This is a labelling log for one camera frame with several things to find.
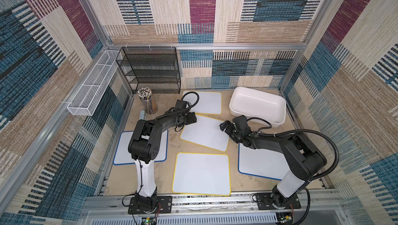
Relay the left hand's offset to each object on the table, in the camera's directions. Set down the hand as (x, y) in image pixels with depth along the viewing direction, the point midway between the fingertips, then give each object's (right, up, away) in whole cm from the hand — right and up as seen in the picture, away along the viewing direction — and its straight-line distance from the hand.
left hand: (193, 123), depth 102 cm
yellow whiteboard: (+8, -5, -4) cm, 10 cm away
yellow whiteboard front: (+5, -26, -16) cm, 31 cm away
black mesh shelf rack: (-26, +37, +6) cm, 46 cm away
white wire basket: (-63, +14, -10) cm, 65 cm away
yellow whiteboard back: (+11, +13, +14) cm, 22 cm away
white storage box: (+43, +13, +9) cm, 46 cm away
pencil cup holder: (-28, +12, 0) cm, 31 cm away
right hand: (+19, -4, -7) cm, 21 cm away
